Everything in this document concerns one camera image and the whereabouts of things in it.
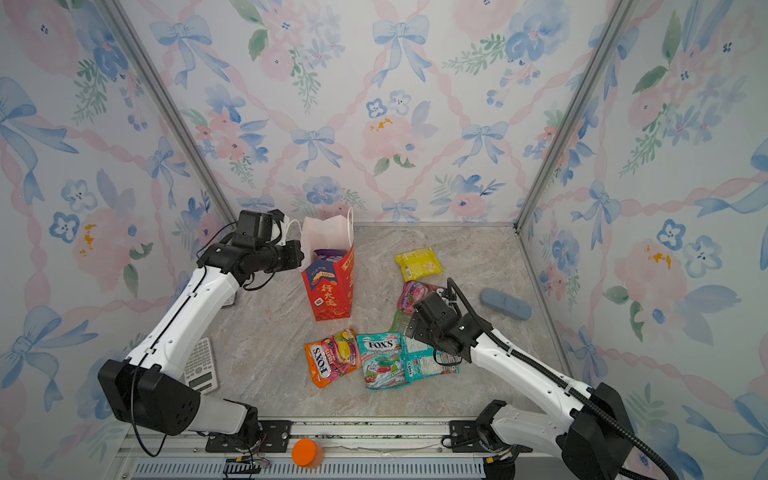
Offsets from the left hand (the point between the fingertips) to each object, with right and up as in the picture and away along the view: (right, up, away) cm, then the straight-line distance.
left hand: (305, 251), depth 79 cm
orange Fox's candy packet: (+6, -30, +5) cm, 31 cm away
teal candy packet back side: (+31, -30, +5) cm, 44 cm away
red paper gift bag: (+6, -3, -2) cm, 7 cm away
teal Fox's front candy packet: (+20, -30, +5) cm, 37 cm away
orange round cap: (+4, -43, -15) cm, 46 cm away
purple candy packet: (+4, -1, +17) cm, 17 cm away
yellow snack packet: (+33, -4, +26) cm, 42 cm away
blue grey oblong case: (+59, -16, +16) cm, 64 cm away
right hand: (+31, -21, +3) cm, 37 cm away
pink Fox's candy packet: (+29, -13, +19) cm, 37 cm away
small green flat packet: (+26, -22, +15) cm, 37 cm away
